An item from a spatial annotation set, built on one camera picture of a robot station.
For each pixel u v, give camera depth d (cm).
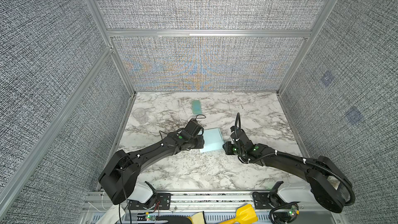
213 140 90
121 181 42
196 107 110
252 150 65
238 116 68
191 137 64
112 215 69
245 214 70
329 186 42
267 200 73
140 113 103
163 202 73
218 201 75
